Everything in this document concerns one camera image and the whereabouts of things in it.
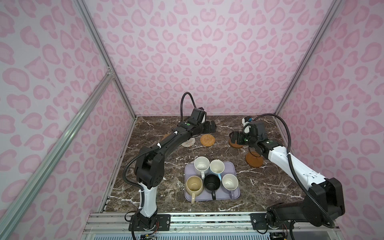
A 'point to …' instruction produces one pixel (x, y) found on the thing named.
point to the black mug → (212, 183)
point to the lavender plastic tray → (230, 167)
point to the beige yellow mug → (194, 186)
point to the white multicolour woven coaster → (189, 142)
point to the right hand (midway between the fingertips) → (237, 133)
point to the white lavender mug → (230, 182)
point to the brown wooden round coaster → (235, 144)
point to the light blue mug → (216, 167)
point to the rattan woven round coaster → (207, 140)
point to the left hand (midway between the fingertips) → (212, 125)
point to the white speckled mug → (201, 165)
